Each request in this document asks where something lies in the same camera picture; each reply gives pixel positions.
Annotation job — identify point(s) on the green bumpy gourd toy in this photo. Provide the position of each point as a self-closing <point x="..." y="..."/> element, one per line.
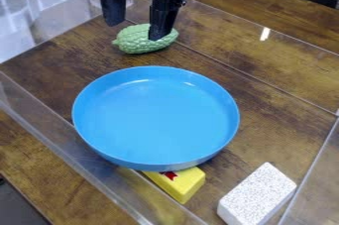
<point x="133" y="40"/>

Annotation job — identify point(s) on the clear acrylic enclosure wall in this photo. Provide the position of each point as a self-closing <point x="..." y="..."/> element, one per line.
<point x="272" y="50"/>

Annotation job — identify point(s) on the blue round tray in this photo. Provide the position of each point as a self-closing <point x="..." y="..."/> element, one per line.
<point x="157" y="117"/>

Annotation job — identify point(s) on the white speckled foam block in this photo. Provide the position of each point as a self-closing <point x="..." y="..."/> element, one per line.
<point x="254" y="200"/>

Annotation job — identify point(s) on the yellow butter block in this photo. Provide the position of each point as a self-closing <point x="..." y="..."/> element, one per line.
<point x="180" y="183"/>

